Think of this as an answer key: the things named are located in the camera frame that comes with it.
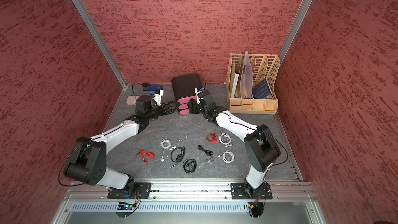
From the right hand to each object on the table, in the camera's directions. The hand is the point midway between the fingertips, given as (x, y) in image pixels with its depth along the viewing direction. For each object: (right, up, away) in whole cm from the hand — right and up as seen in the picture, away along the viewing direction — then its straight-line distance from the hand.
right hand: (192, 106), depth 89 cm
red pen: (+22, +17, +33) cm, 44 cm away
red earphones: (-28, -26, -3) cm, 38 cm away
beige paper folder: (+27, +26, +6) cm, 38 cm away
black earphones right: (+9, -26, -3) cm, 28 cm away
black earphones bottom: (-1, -32, -7) cm, 32 cm away
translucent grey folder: (+37, +18, +19) cm, 46 cm away
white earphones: (-14, -24, 0) cm, 27 cm away
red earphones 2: (+13, -19, +3) cm, 24 cm away
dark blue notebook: (+47, +10, +15) cm, 50 cm away
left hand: (-10, 0, -2) cm, 10 cm away
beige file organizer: (+49, +28, +17) cm, 59 cm away
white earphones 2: (+21, -23, +1) cm, 31 cm away
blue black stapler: (-36, +14, +30) cm, 49 cm away
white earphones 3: (+21, -28, -3) cm, 35 cm away
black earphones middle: (-7, -28, -4) cm, 29 cm away
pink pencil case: (-46, +3, +22) cm, 52 cm away
